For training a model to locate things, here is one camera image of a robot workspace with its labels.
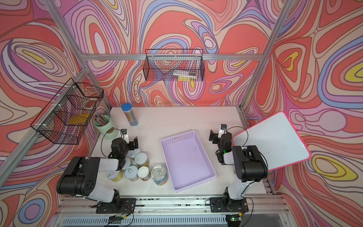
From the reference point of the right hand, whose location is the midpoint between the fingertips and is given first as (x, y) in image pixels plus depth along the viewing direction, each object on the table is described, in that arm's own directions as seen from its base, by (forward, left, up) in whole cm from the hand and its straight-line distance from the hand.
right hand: (218, 133), depth 96 cm
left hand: (-2, +60, +2) cm, 60 cm away
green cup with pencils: (+2, +75, +10) cm, 75 cm away
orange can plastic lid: (-18, +50, +2) cm, 53 cm away
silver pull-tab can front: (-25, +55, 0) cm, 61 cm away
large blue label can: (-28, +38, +5) cm, 48 cm away
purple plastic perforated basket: (-16, +22, -10) cm, 29 cm away
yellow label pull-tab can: (-27, +64, 0) cm, 69 cm away
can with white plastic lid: (-26, +48, +1) cm, 54 cm away
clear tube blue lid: (+13, +62, +15) cm, 65 cm away
